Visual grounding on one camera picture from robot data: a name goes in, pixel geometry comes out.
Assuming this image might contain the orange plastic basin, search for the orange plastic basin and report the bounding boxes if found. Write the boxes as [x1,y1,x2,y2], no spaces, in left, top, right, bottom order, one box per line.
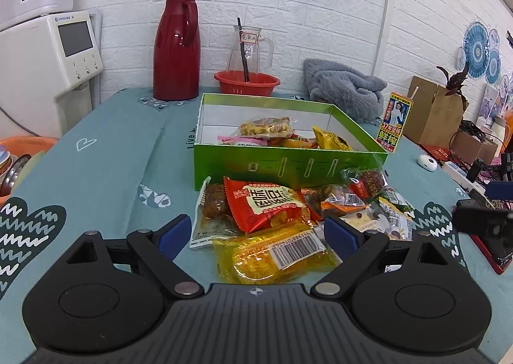
[1,136,57,205]

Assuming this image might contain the brown cardboard box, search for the brown cardboard box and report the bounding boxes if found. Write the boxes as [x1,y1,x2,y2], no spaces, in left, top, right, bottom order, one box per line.
[403,77,468,148]

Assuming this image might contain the Danco Galette cookie packet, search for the Danco Galette cookie packet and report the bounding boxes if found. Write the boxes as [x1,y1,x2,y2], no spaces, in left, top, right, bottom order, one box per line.
[237,117,294,139]

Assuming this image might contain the brown meat snack packet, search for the brown meat snack packet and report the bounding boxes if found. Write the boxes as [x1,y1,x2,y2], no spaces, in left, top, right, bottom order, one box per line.
[189,176,243,249]

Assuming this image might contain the red bean snack packet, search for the red bean snack packet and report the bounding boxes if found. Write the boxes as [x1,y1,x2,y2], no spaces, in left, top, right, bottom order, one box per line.
[223,177,312,234]

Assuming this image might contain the white machine with screen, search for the white machine with screen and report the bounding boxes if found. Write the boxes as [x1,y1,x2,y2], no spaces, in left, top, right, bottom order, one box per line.
[1,11,104,138]

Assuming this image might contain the clear biscuit packet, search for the clear biscuit packet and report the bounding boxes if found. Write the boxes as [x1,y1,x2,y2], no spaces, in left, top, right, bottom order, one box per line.
[342,204,413,241]

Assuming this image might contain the green snack packet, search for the green snack packet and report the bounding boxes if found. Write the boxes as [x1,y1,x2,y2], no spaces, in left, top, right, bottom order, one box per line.
[380,186,415,218]

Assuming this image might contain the red plastic basket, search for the red plastic basket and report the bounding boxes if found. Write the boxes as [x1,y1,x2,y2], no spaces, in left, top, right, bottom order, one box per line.
[214,71,280,97]

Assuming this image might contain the pink snack packet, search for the pink snack packet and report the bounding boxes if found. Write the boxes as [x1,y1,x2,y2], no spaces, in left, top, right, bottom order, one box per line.
[217,136,268,147]

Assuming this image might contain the glass pitcher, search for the glass pitcher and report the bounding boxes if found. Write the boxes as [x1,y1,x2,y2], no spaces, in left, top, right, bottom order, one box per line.
[226,25,274,74]

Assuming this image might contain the black stirring stick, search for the black stirring stick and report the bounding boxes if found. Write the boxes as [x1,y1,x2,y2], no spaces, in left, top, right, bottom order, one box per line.
[237,17,249,82]

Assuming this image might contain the dark purple plant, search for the dark purple plant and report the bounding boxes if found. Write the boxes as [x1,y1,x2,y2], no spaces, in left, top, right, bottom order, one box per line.
[436,62,469,110]

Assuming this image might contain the white power strip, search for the white power strip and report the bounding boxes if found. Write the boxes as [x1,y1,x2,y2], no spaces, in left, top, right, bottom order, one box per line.
[442,162,485,196]

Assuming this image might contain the yellow snack packet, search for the yellow snack packet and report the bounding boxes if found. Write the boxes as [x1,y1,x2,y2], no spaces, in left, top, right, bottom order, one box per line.
[312,126,353,151]

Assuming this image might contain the orange snack packet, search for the orange snack packet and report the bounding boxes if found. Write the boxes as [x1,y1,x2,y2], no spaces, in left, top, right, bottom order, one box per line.
[281,136,318,148]

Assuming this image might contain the blue round wall decoration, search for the blue round wall decoration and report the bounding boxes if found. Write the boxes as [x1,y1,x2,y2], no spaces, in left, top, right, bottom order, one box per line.
[459,21,502,85]

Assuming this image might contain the teal tablecloth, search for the teal tablecloth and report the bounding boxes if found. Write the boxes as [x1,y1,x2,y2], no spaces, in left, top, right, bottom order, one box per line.
[1,89,512,363]

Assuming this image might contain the yellow drink carton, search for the yellow drink carton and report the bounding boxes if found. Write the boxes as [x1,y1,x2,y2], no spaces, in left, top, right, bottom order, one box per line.
[376,93,413,153]

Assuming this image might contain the grey fluffy blanket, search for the grey fluffy blanket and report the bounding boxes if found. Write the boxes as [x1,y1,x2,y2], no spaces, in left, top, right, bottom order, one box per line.
[303,58,387,123]

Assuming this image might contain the red date snack packet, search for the red date snack packet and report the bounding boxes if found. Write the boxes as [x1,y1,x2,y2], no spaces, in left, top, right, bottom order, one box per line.
[341,169,388,201]

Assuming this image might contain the red thermos jug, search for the red thermos jug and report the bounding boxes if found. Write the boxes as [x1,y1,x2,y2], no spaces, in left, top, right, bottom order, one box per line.
[153,0,201,101]

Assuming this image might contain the green cardboard box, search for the green cardboard box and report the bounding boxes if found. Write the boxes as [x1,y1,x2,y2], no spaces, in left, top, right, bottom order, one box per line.
[193,93,388,190]

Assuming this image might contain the white round device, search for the white round device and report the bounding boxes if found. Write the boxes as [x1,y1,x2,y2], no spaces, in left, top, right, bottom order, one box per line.
[417,154,438,172]

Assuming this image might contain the yellow corn packet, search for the yellow corn packet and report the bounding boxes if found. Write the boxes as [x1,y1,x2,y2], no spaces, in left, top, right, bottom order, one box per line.
[212,223,341,285]

